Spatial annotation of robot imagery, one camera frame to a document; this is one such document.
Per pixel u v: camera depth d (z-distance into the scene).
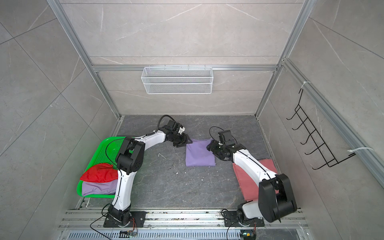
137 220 0.73
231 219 0.73
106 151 0.55
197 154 0.95
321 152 0.63
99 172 0.78
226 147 0.66
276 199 0.42
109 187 0.77
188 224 0.73
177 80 1.01
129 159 0.58
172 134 0.85
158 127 0.78
